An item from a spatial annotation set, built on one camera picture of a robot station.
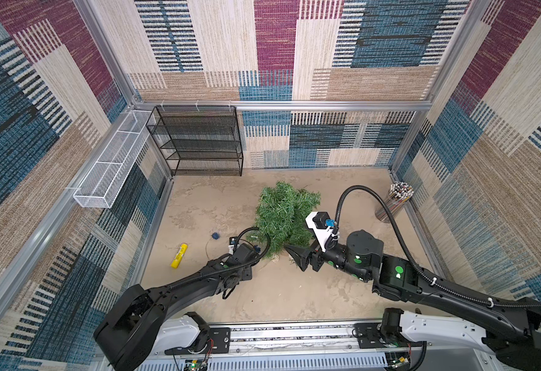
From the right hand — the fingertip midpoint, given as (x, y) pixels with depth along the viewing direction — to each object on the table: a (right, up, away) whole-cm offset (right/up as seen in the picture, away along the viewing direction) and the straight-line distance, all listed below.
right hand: (298, 237), depth 64 cm
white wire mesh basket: (-74, +15, +27) cm, 80 cm away
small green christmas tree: (-4, +5, +4) cm, 8 cm away
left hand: (-18, -16, +23) cm, 33 cm away
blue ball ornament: (-30, -5, +32) cm, 44 cm away
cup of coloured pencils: (+40, +10, +25) cm, 48 cm away
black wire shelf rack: (-42, +37, +44) cm, 71 cm away
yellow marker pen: (-44, -14, +25) cm, 52 cm away
